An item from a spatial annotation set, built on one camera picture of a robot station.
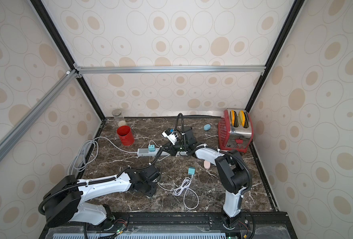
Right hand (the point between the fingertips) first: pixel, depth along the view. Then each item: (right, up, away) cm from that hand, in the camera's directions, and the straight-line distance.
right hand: (167, 146), depth 87 cm
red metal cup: (-27, +6, +9) cm, 30 cm away
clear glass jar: (-35, +19, +16) cm, 43 cm away
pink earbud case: (+24, -12, +5) cm, 27 cm away
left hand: (-6, -24, -5) cm, 26 cm away
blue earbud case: (+28, +12, +26) cm, 40 cm away
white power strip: (-15, -5, +10) cm, 19 cm away
